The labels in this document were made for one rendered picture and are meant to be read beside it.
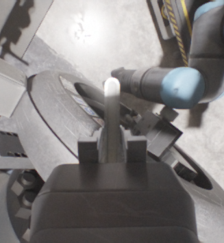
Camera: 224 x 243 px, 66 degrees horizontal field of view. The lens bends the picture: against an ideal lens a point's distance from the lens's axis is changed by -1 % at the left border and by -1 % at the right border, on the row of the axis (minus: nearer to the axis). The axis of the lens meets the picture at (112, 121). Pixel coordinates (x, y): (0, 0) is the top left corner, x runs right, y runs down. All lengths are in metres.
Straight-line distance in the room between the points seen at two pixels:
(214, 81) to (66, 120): 0.36
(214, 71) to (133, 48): 0.76
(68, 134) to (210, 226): 0.28
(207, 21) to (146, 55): 0.74
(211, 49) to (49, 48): 0.94
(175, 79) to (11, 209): 0.54
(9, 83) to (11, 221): 0.36
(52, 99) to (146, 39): 0.94
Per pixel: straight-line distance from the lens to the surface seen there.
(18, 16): 1.27
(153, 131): 0.42
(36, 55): 1.23
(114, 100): 0.16
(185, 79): 0.40
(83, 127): 0.29
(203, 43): 0.50
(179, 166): 0.43
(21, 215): 0.59
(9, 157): 0.35
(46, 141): 0.30
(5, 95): 0.41
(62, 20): 1.21
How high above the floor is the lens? 1.16
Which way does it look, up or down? 72 degrees down
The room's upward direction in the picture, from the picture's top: 167 degrees clockwise
